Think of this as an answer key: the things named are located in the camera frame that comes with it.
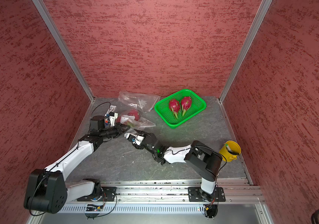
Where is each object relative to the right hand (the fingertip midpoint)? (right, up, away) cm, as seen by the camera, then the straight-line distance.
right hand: (134, 133), depth 83 cm
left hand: (-3, +3, -1) cm, 4 cm away
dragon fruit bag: (+36, +21, +24) cm, 48 cm away
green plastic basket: (+17, +17, +28) cm, 36 cm away
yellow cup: (+59, -11, +3) cm, 60 cm away
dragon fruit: (+26, +19, +24) cm, 40 cm away
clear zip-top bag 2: (-4, +8, +14) cm, 16 cm away
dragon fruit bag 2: (-4, +13, +17) cm, 22 cm away
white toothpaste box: (-25, +16, +30) cm, 42 cm away
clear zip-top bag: (+2, +21, +33) cm, 39 cm away
